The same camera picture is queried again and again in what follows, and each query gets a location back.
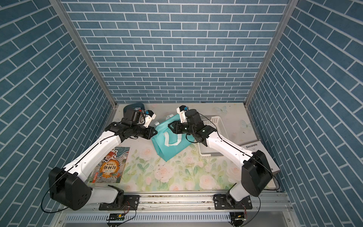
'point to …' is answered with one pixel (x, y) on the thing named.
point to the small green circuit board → (117, 216)
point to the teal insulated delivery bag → (168, 143)
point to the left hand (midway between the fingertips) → (159, 132)
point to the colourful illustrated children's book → (111, 168)
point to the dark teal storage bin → (128, 109)
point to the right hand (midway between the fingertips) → (171, 125)
